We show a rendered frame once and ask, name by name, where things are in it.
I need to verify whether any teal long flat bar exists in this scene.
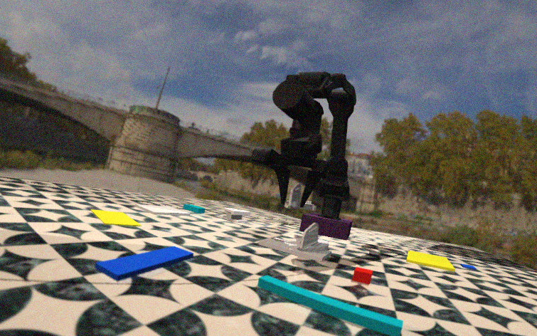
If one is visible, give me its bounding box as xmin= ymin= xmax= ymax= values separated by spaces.
xmin=257 ymin=275 xmax=403 ymax=336

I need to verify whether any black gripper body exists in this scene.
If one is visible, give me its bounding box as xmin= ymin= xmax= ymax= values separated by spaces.
xmin=251 ymin=123 xmax=349 ymax=177

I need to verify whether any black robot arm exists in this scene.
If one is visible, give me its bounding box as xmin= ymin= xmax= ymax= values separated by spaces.
xmin=272 ymin=71 xmax=356 ymax=221

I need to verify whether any yellow flat plate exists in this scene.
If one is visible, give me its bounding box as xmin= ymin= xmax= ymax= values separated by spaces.
xmin=406 ymin=251 xmax=455 ymax=272
xmin=91 ymin=209 xmax=142 ymax=226

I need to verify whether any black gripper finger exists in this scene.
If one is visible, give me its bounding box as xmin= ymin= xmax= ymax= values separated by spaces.
xmin=270 ymin=164 xmax=290 ymax=204
xmin=300 ymin=170 xmax=326 ymax=207

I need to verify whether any teal rectangular block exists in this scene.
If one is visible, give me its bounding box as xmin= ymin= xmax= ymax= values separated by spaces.
xmin=183 ymin=204 xmax=205 ymax=214

